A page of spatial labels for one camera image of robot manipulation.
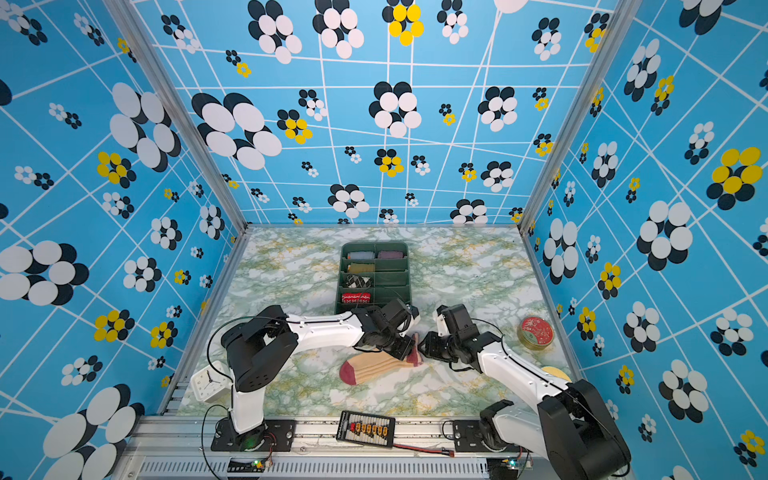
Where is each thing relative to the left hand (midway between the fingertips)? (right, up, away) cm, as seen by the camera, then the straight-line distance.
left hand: (415, 352), depth 86 cm
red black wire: (+5, -19, -15) cm, 24 cm away
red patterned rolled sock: (-18, +15, +7) cm, 25 cm away
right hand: (+2, +2, -1) cm, 3 cm away
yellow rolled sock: (-17, +24, +13) cm, 32 cm away
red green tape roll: (+36, +6, 0) cm, 36 cm away
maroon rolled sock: (-7, +29, +19) cm, 35 cm away
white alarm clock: (-57, -7, -6) cm, 57 cm away
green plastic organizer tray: (-13, +22, +13) cm, 29 cm away
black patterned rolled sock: (-18, +20, +10) cm, 29 cm away
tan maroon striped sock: (-11, -3, -2) cm, 12 cm away
